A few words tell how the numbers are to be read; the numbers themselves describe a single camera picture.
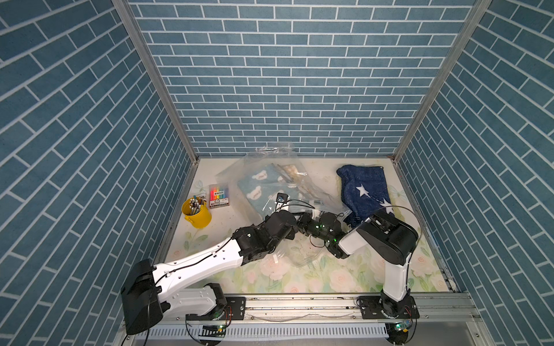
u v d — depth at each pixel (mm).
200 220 876
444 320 756
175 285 414
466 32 763
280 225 534
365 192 990
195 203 818
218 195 1029
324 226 727
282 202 643
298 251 866
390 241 513
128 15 709
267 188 954
